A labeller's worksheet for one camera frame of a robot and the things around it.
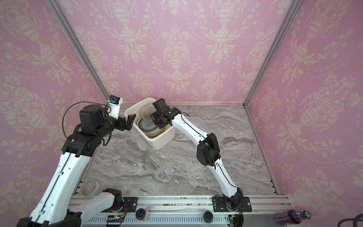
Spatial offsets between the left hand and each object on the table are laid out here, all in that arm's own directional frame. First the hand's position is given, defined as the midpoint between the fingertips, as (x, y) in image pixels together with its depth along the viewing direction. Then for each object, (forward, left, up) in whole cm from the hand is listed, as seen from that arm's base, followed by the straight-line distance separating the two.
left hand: (126, 112), depth 67 cm
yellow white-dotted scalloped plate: (+9, -7, -31) cm, 33 cm away
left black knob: (-37, -9, -27) cm, 47 cm away
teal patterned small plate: (+15, -1, -31) cm, 34 cm away
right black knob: (-37, -41, -37) cm, 66 cm away
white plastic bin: (+1, -14, -29) cm, 32 cm away
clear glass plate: (+19, -2, -20) cm, 28 cm away
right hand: (+11, -6, -18) cm, 23 cm away
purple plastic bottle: (-37, -77, -27) cm, 90 cm away
